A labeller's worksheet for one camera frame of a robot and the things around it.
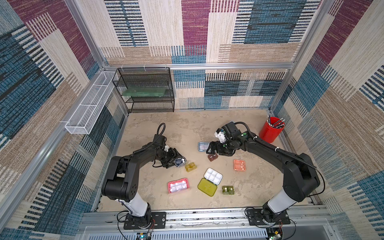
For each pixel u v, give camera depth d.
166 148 0.87
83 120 0.92
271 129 0.92
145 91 0.95
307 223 0.74
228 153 0.75
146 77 1.02
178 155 0.88
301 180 0.45
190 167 0.90
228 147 0.73
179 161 0.94
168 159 0.83
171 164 0.89
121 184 0.47
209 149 0.81
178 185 0.83
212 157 0.94
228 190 0.81
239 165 0.90
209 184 0.84
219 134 0.82
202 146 1.00
